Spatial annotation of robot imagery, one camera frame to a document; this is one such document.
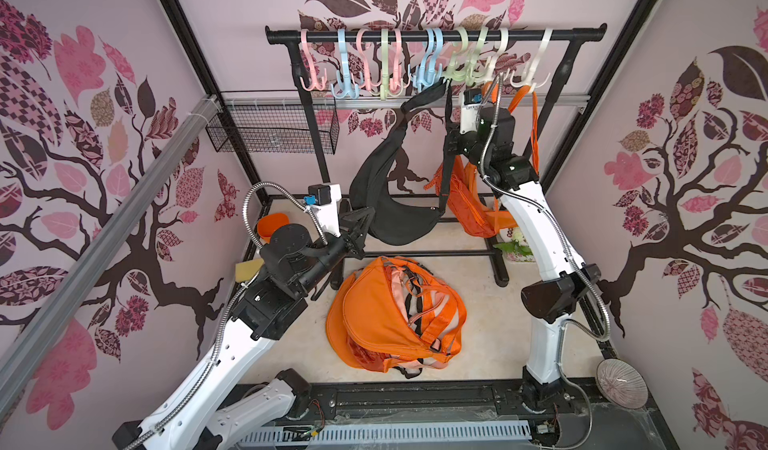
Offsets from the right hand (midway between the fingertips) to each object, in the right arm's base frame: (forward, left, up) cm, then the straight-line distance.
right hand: (452, 119), depth 73 cm
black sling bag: (-22, +12, -16) cm, 29 cm away
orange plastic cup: (-1, +60, -38) cm, 71 cm away
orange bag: (-34, +16, -40) cm, 54 cm away
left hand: (-28, +20, -4) cm, 35 cm away
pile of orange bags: (-35, +15, -40) cm, 55 cm away
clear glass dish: (-51, -43, -46) cm, 81 cm away
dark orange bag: (-8, -7, -22) cm, 25 cm away
